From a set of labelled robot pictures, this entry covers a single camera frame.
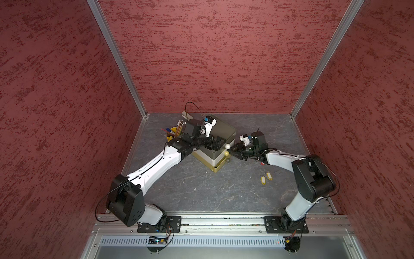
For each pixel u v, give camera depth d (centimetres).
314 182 48
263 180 89
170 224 74
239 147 84
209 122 70
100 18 74
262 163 71
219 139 70
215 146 70
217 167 87
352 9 71
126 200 41
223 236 73
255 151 76
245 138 89
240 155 83
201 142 67
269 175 90
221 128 85
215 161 83
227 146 81
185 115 117
